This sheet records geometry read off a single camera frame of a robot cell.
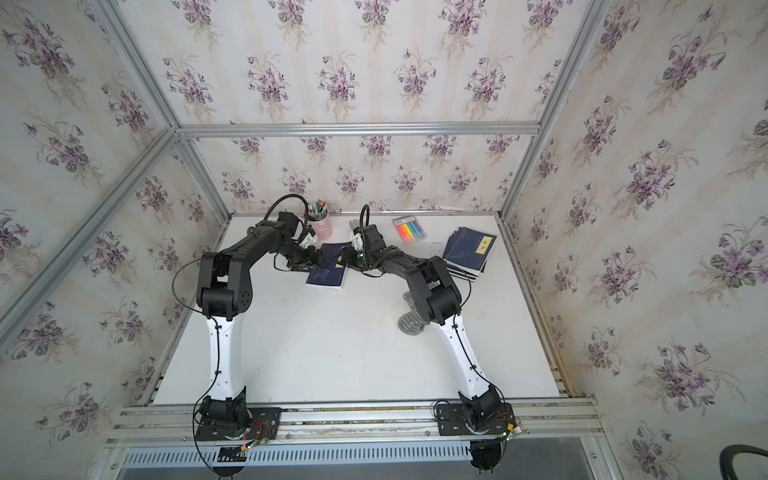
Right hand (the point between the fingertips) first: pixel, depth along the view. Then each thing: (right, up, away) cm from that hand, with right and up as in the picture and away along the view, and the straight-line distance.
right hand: (342, 263), depth 103 cm
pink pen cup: (-8, +12, +2) cm, 15 cm away
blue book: (+43, +4, -1) cm, 44 cm away
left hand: (-8, -1, -1) cm, 8 cm away
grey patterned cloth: (+24, -17, -14) cm, 32 cm away
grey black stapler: (+3, +15, +12) cm, 19 cm away
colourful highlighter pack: (+25, +12, +12) cm, 30 cm away
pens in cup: (-9, +19, +4) cm, 21 cm away
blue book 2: (-3, -4, -3) cm, 5 cm away
